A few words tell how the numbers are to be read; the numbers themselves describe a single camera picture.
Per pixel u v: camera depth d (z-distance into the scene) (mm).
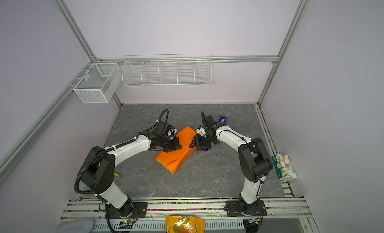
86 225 680
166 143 765
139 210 733
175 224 655
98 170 450
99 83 970
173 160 825
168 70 972
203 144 793
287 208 755
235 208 736
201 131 865
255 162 481
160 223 708
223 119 1023
